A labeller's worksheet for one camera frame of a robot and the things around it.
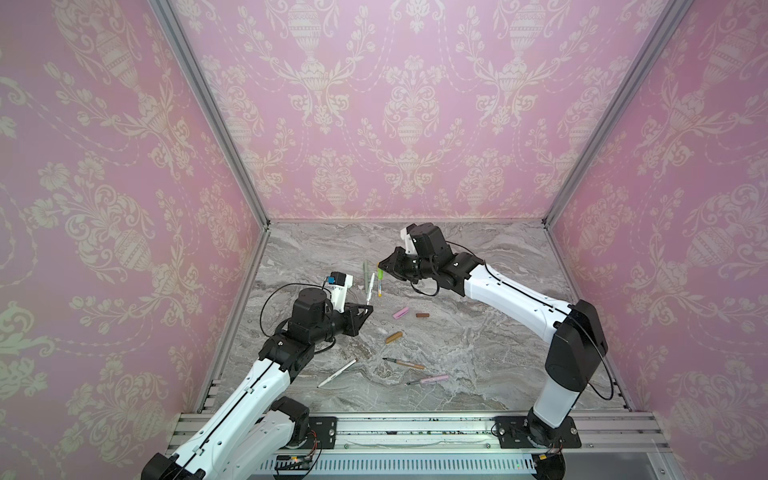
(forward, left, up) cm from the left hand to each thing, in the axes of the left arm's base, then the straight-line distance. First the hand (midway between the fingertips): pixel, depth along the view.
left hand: (373, 311), depth 75 cm
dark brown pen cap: (+9, -15, -19) cm, 25 cm away
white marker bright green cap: (-9, +10, -19) cm, 23 cm away
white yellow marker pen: (+19, -1, -18) cm, 27 cm away
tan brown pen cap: (+1, -5, -18) cm, 19 cm away
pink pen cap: (+9, -8, -18) cm, 22 cm away
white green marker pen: (+5, +1, +3) cm, 6 cm away
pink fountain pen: (-10, -16, -19) cm, 27 cm away
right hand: (+12, -1, +4) cm, 13 cm away
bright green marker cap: (+9, -2, +3) cm, 10 cm away
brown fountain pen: (-6, -9, -19) cm, 22 cm away
